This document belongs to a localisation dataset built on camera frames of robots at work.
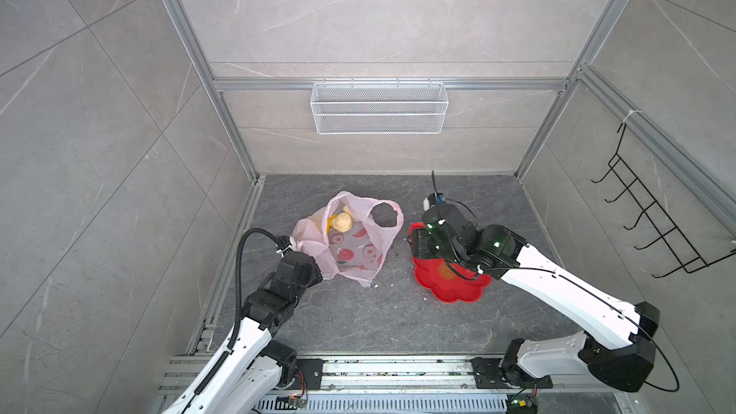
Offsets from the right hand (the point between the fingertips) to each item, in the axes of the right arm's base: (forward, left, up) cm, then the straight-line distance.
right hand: (416, 236), depth 72 cm
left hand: (0, +29, -9) cm, 30 cm away
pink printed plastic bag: (+15, +22, -25) cm, 36 cm away
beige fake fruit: (+19, +22, -19) cm, 35 cm away
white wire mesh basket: (+51, +8, +5) cm, 52 cm away
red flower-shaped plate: (-1, -12, -25) cm, 28 cm away
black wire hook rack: (-9, -56, +7) cm, 57 cm away
